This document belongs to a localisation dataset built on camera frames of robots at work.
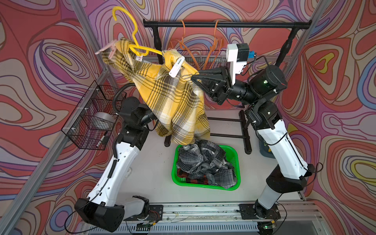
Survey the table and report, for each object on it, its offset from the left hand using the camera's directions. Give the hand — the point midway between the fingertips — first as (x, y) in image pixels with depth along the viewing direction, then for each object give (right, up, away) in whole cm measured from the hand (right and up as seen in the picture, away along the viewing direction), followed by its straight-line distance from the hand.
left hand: (183, 96), depth 55 cm
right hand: (+2, +1, -16) cm, 16 cm away
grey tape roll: (-41, -9, +15) cm, 44 cm away
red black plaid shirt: (+9, -42, +26) cm, 50 cm away
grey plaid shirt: (+11, -30, +24) cm, 40 cm away
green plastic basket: (+28, -31, +31) cm, 52 cm away
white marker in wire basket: (-42, -18, +17) cm, 49 cm away
